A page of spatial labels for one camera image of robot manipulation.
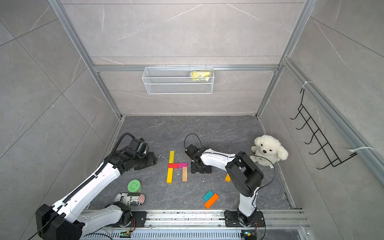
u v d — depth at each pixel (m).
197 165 0.78
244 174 0.48
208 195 0.80
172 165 0.93
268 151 0.80
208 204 0.78
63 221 0.37
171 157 0.95
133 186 0.80
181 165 0.93
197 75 0.85
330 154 0.60
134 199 0.76
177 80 1.01
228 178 0.86
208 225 0.73
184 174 0.88
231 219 0.73
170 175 0.88
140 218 0.73
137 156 0.61
